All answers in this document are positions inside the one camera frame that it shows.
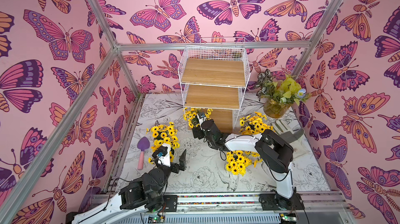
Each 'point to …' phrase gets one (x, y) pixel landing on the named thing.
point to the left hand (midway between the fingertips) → (177, 147)
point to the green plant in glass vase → (278, 95)
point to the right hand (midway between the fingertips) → (199, 122)
